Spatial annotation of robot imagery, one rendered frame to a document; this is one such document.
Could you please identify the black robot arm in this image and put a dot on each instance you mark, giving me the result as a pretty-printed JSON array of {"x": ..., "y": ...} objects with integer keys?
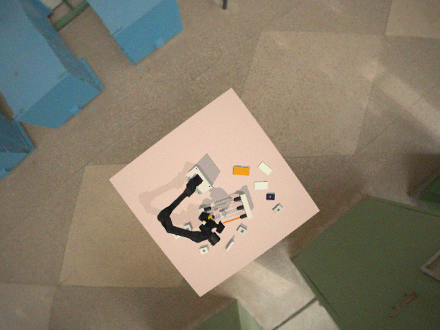
[{"x": 196, "y": 236}]

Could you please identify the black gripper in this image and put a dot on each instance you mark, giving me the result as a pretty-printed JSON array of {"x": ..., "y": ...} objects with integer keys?
[{"x": 220, "y": 226}]

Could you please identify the orange rectangular block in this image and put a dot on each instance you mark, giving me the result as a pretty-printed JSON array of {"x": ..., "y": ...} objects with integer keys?
[{"x": 241, "y": 171}]

